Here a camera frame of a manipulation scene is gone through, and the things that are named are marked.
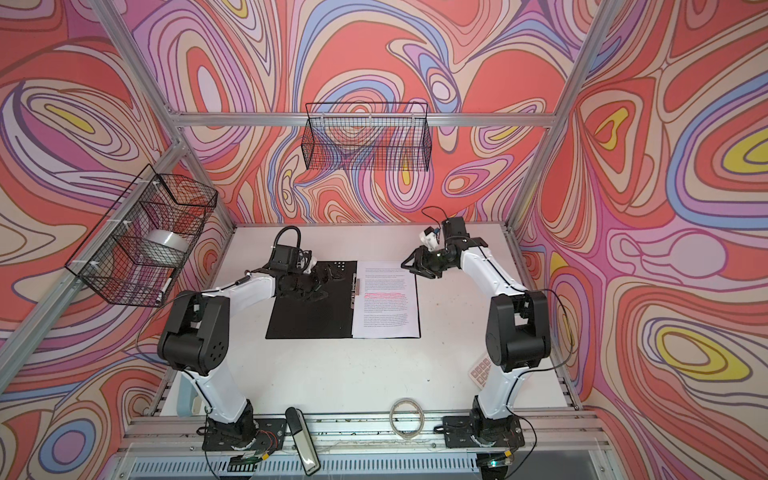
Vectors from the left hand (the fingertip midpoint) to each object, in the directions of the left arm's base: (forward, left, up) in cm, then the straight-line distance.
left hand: (338, 281), depth 92 cm
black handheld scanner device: (-39, +6, -4) cm, 40 cm away
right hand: (0, -21, +6) cm, 22 cm away
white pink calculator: (-26, -41, -8) cm, 49 cm away
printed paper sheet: (-2, -15, -10) cm, 18 cm away
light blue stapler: (-31, +37, -5) cm, 49 cm away
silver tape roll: (-2, +40, +22) cm, 46 cm away
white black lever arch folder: (-8, +3, -8) cm, 12 cm away
